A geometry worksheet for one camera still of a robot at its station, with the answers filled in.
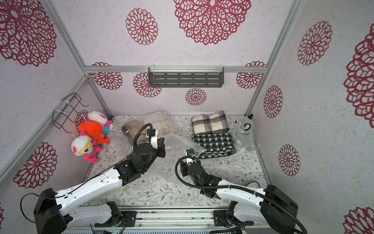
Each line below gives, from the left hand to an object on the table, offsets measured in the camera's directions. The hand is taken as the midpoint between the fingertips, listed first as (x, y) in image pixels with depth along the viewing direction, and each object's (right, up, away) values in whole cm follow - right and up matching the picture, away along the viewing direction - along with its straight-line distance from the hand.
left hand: (163, 139), depth 75 cm
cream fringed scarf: (-8, +12, +34) cm, 37 cm away
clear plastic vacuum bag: (+7, 0, -1) cm, 7 cm away
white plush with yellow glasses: (-44, -3, +4) cm, 45 cm away
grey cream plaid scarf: (+28, +9, +31) cm, 43 cm away
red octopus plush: (-45, +5, +13) cm, 47 cm away
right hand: (+10, -10, +4) cm, 14 cm away
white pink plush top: (-47, +14, +19) cm, 52 cm away
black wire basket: (-52, +18, +4) cm, 55 cm away
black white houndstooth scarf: (+31, -5, +22) cm, 38 cm away
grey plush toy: (+49, +2, +19) cm, 52 cm away
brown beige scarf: (-28, +6, +29) cm, 41 cm away
